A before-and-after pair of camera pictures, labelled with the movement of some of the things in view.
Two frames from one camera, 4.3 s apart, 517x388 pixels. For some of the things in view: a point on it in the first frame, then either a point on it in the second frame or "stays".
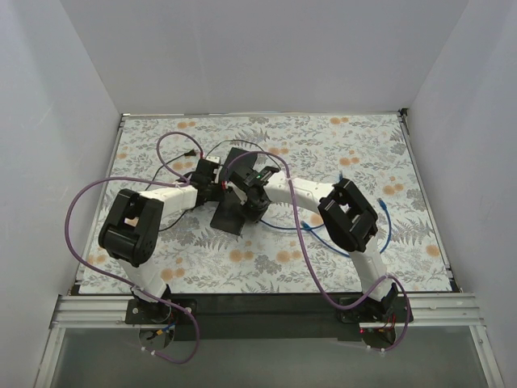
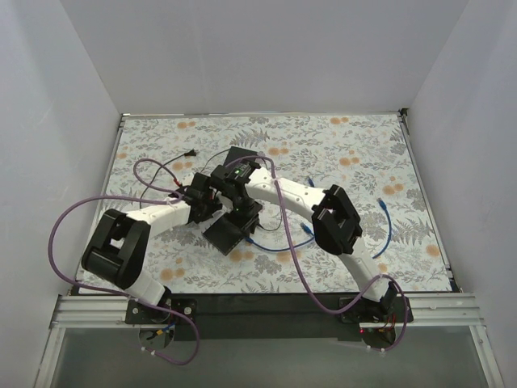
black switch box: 239,167 stays
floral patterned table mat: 294,203 stays
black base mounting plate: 216,317 stays
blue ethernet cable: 340,177 to 286,249
